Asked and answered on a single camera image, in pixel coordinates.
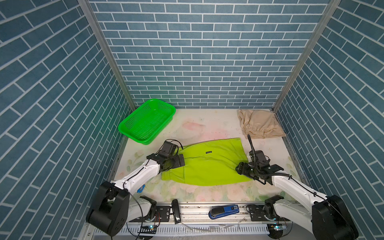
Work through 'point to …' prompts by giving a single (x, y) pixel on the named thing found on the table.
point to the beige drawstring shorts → (260, 124)
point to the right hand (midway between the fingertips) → (239, 168)
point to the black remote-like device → (176, 211)
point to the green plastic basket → (147, 121)
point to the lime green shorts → (210, 163)
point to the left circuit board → (148, 229)
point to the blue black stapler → (219, 211)
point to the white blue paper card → (140, 190)
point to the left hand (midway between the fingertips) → (178, 162)
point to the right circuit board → (275, 230)
